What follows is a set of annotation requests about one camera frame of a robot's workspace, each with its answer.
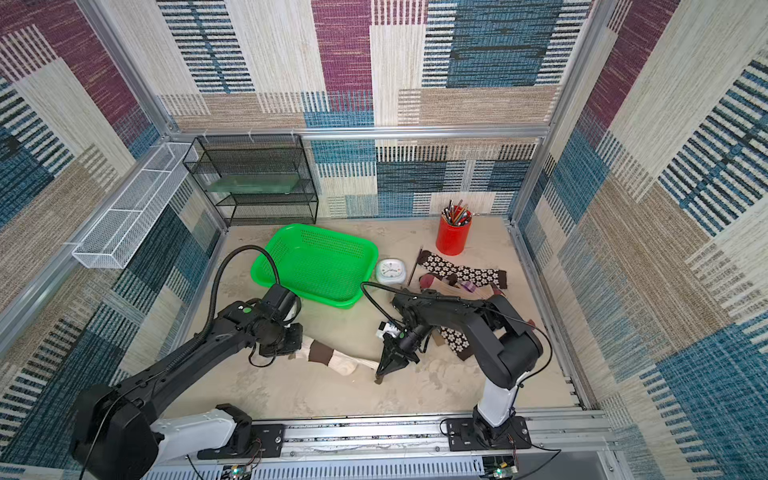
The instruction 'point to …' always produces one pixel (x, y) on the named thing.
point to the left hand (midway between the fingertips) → (301, 345)
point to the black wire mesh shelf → (257, 154)
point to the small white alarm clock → (391, 271)
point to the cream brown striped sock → (313, 350)
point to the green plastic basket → (322, 267)
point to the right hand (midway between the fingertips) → (385, 374)
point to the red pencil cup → (453, 228)
